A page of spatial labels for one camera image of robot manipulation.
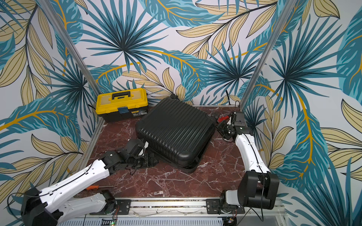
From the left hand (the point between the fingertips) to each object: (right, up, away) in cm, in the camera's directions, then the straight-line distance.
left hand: (152, 165), depth 75 cm
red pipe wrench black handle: (+48, +25, +36) cm, 65 cm away
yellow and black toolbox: (-26, +35, +24) cm, 50 cm away
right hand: (+37, +20, +10) cm, 43 cm away
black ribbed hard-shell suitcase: (+14, +16, +1) cm, 21 cm away
